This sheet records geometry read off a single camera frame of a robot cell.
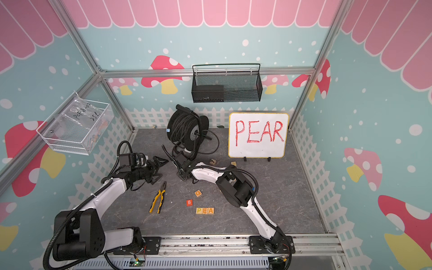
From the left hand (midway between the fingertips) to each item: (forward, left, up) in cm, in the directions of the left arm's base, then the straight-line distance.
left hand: (166, 169), depth 86 cm
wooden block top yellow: (+12, -36, -12) cm, 40 cm away
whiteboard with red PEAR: (+23, -51, +2) cm, 56 cm away
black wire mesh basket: (+43, -30, +23) cm, 58 cm away
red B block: (-13, -12, -11) cm, 21 cm away
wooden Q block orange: (-8, -16, -11) cm, 21 cm away
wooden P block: (-17, -17, -11) cm, 27 cm away
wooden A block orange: (-17, -23, -11) cm, 31 cm away
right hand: (+6, -7, -11) cm, 14 cm away
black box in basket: (+33, -19, +23) cm, 45 cm away
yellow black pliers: (-8, +4, -11) cm, 14 cm away
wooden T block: (+12, -23, -12) cm, 28 cm away
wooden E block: (-17, -20, -11) cm, 29 cm away
